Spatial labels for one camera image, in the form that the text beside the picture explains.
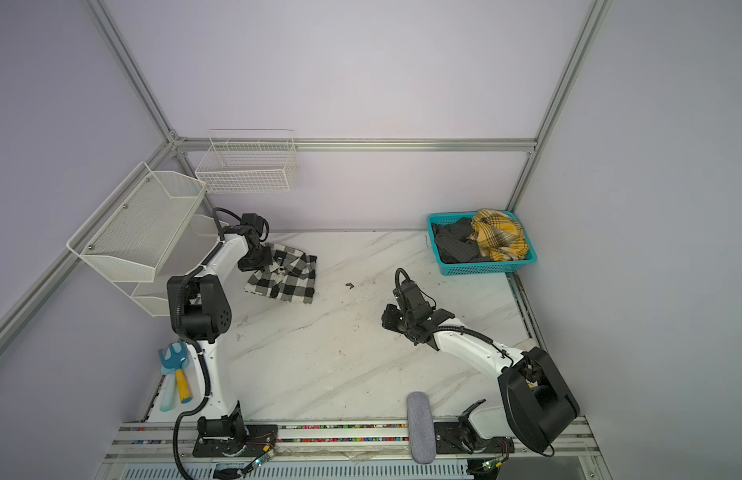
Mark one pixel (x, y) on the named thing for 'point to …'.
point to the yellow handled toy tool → (184, 389)
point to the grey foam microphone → (422, 437)
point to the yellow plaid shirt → (499, 236)
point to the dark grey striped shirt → (454, 244)
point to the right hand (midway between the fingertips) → (380, 316)
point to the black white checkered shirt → (290, 277)
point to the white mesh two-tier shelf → (146, 233)
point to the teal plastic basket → (480, 267)
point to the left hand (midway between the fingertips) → (257, 266)
